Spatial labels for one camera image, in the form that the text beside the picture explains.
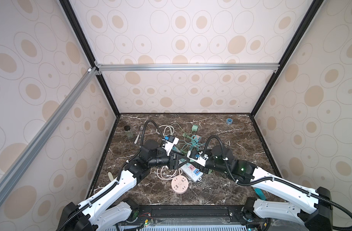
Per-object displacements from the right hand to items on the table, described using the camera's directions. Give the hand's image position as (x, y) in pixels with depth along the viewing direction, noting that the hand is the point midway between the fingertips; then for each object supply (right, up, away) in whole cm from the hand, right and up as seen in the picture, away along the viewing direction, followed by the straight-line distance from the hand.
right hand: (192, 155), depth 71 cm
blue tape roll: (+34, +19, +44) cm, 59 cm away
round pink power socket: (-6, -18, +10) cm, 22 cm away
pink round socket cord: (-11, -16, +13) cm, 23 cm away
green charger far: (+5, +13, +38) cm, 41 cm away
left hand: (-2, -1, -5) cm, 6 cm away
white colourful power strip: (+1, -12, +14) cm, 19 cm away
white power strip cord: (-17, +12, +35) cm, 41 cm away
